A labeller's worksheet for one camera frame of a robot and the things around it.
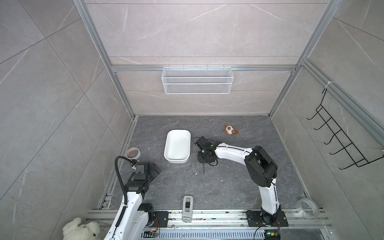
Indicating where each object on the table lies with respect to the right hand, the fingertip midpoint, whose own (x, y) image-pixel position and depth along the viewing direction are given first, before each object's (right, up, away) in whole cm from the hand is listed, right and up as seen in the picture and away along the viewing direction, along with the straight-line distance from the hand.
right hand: (201, 158), depth 96 cm
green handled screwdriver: (+2, -7, -6) cm, 10 cm away
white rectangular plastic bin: (-16, +8, +5) cm, 18 cm away
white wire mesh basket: (-2, +53, +5) cm, 54 cm away
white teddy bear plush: (-44, -19, -40) cm, 62 cm away
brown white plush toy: (+22, +19, +11) cm, 31 cm away
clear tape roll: (+58, -22, -22) cm, 65 cm away
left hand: (-29, -3, -12) cm, 31 cm away
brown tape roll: (-46, +3, +2) cm, 46 cm away
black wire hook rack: (+62, +7, -38) cm, 73 cm away
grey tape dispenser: (-7, -20, -21) cm, 30 cm away
